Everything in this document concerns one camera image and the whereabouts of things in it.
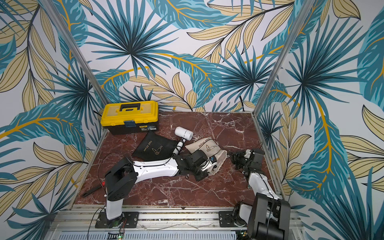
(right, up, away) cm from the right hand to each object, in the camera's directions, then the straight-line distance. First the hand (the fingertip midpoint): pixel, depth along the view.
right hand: (229, 151), depth 87 cm
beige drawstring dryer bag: (-10, +2, +2) cm, 10 cm away
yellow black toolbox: (-60, +20, +8) cm, 64 cm away
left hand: (-14, -12, -3) cm, 19 cm away
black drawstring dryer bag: (-48, +1, +14) cm, 50 cm away
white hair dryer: (-26, +9, +14) cm, 31 cm away
